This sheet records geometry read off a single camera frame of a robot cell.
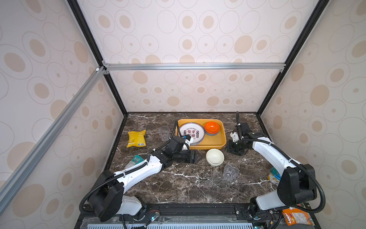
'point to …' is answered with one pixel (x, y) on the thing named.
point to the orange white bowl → (212, 127)
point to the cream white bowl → (215, 157)
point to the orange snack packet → (293, 216)
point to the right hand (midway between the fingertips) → (227, 149)
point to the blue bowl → (211, 134)
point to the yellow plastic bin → (209, 142)
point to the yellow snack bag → (137, 138)
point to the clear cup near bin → (164, 132)
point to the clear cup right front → (230, 171)
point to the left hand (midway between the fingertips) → (202, 157)
